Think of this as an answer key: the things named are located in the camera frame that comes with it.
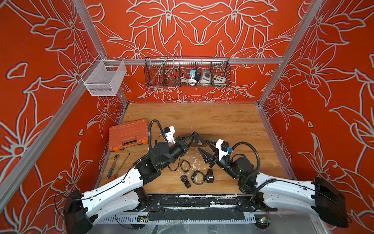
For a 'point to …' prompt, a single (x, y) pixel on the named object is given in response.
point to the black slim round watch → (185, 171)
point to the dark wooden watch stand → (193, 142)
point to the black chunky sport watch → (193, 176)
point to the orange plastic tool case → (128, 134)
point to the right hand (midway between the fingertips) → (200, 146)
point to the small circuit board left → (142, 218)
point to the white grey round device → (205, 78)
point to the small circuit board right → (262, 223)
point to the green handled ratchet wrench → (116, 158)
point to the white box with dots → (219, 81)
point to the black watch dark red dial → (183, 178)
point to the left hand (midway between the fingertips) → (196, 136)
